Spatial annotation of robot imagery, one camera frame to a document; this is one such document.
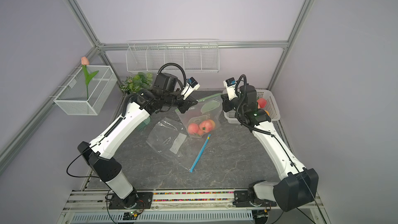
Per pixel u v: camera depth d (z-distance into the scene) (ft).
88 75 2.64
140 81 2.97
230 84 2.07
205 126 2.84
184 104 2.05
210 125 2.95
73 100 2.31
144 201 2.41
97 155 1.38
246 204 2.38
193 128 2.80
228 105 2.22
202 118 3.07
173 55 3.25
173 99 1.94
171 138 3.07
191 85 1.99
